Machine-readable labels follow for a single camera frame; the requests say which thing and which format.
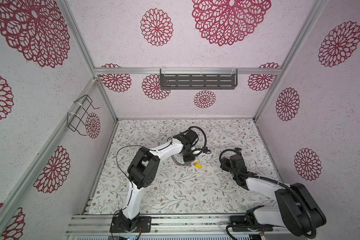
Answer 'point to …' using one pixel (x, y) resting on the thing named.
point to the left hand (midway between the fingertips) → (190, 158)
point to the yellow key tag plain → (197, 160)
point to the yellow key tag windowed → (198, 166)
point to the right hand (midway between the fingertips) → (225, 158)
